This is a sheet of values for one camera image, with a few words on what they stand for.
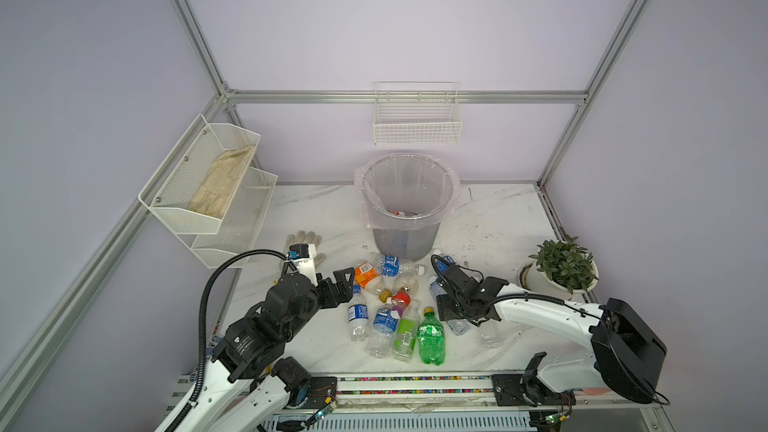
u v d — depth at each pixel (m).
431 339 0.78
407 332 0.78
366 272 0.93
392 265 0.89
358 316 0.82
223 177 0.81
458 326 0.80
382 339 0.82
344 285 0.59
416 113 0.95
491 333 0.83
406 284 0.91
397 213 1.03
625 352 0.42
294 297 0.47
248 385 0.45
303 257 0.58
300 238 1.04
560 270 0.78
